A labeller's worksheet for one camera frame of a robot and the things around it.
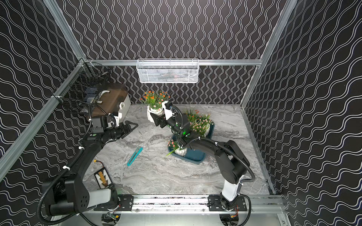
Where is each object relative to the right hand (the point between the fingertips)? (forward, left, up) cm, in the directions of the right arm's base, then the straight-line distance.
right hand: (157, 108), depth 77 cm
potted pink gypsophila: (-13, -12, -23) cm, 30 cm away
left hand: (-5, +14, -8) cm, 17 cm away
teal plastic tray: (-14, -21, -29) cm, 38 cm away
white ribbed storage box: (+19, +29, -17) cm, 39 cm away
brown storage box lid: (+21, +42, -15) cm, 49 cm away
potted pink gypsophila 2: (+1, -27, -16) cm, 31 cm away
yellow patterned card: (-29, +32, -29) cm, 52 cm away
